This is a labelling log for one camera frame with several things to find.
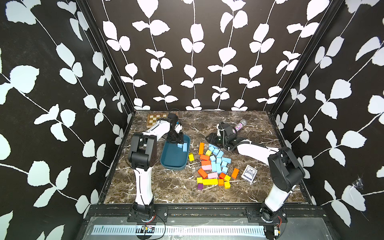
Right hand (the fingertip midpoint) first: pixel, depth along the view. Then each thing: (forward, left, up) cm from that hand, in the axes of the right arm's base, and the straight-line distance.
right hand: (205, 136), depth 91 cm
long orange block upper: (-2, +2, -11) cm, 11 cm away
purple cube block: (-27, +3, -11) cm, 29 cm away
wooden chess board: (+24, +40, -9) cm, 48 cm away
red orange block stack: (-11, -1, -11) cm, 16 cm away
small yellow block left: (-9, +9, -10) cm, 16 cm away
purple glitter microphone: (+16, -26, -8) cm, 31 cm away
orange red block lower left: (-20, +1, -10) cm, 22 cm away
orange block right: (-18, -18, -12) cm, 28 cm away
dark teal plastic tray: (-9, +21, -11) cm, 25 cm away
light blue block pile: (-13, -9, -10) cm, 19 cm away
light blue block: (-1, +13, -10) cm, 17 cm away
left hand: (+3, +16, -7) cm, 17 cm away
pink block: (-21, -4, -10) cm, 23 cm away
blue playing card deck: (-19, -26, -11) cm, 34 cm away
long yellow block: (-24, -3, -11) cm, 26 cm away
